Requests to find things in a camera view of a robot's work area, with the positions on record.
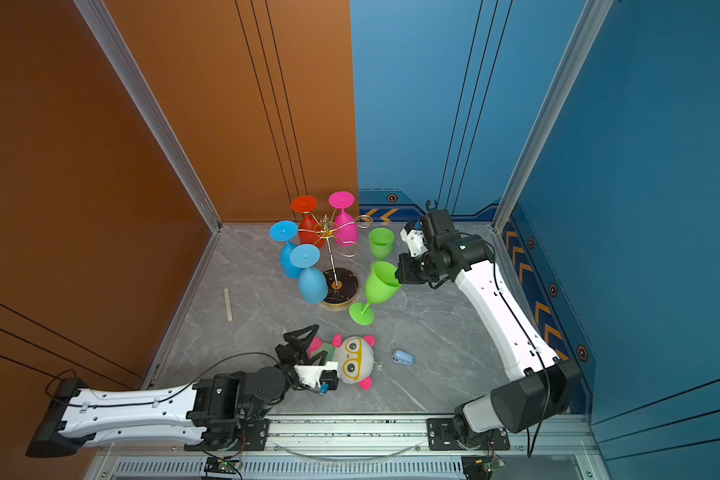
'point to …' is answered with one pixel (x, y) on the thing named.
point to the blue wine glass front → (313, 284)
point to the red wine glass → (310, 231)
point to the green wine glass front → (381, 242)
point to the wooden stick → (228, 305)
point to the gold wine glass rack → (342, 284)
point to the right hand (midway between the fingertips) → (394, 273)
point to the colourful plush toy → (355, 357)
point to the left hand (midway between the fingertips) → (316, 333)
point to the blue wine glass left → (286, 230)
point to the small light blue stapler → (402, 357)
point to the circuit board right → (480, 467)
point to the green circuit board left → (222, 465)
